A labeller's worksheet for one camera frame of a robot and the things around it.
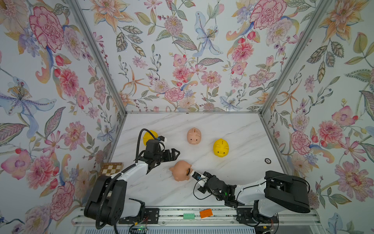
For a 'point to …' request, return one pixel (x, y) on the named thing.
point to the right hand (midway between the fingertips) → (194, 172)
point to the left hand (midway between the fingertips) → (176, 153)
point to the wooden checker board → (109, 168)
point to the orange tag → (206, 213)
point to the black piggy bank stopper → (188, 171)
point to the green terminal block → (189, 216)
